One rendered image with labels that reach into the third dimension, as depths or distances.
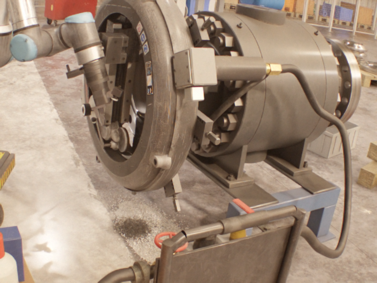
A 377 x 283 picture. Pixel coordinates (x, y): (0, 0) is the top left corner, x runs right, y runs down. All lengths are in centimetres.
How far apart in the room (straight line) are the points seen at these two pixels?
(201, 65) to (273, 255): 54
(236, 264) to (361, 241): 120
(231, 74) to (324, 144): 175
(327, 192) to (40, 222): 120
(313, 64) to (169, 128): 72
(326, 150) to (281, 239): 195
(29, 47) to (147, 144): 48
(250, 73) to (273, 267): 58
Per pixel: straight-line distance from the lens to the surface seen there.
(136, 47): 170
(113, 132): 180
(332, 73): 196
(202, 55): 132
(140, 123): 181
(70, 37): 151
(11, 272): 67
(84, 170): 243
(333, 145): 309
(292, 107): 181
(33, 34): 146
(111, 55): 159
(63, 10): 696
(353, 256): 209
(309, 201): 194
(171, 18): 146
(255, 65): 144
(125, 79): 174
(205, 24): 141
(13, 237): 85
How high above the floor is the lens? 106
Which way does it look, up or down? 22 degrees down
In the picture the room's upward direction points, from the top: 7 degrees clockwise
